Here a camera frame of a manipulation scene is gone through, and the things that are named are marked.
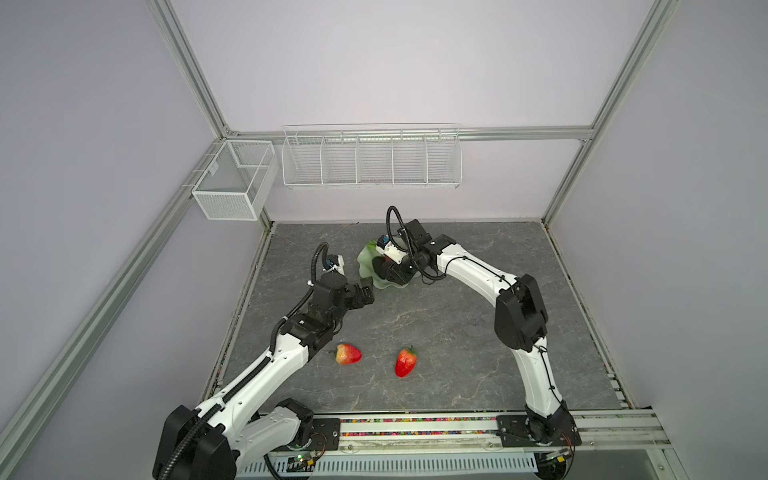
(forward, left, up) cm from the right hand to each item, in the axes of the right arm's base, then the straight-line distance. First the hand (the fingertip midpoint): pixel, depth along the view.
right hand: (394, 272), depth 94 cm
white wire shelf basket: (+33, +7, +21) cm, 40 cm away
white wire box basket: (+25, +52, +18) cm, 60 cm away
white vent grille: (-49, -1, -11) cm, 50 cm away
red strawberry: (-26, -3, -6) cm, 27 cm away
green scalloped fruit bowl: (+5, +10, -8) cm, 13 cm away
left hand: (-10, +10, +9) cm, 17 cm away
